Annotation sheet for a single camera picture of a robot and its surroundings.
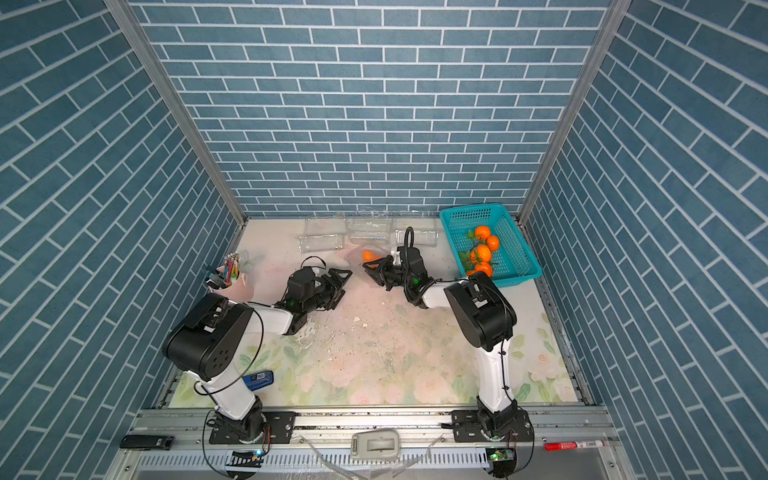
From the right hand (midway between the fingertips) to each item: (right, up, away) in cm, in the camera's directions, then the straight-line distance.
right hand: (365, 267), depth 92 cm
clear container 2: (-4, +3, +13) cm, 14 cm away
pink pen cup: (-39, -6, -3) cm, 39 cm away
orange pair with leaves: (+42, +11, +20) cm, 48 cm away
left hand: (-3, -5, +1) cm, 6 cm away
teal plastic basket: (+51, +1, +13) cm, 53 cm away
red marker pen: (+53, -41, -21) cm, 70 cm away
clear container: (-19, +10, +20) cm, 29 cm away
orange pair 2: (-1, +3, +13) cm, 13 cm away
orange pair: (+37, +2, +8) cm, 38 cm away
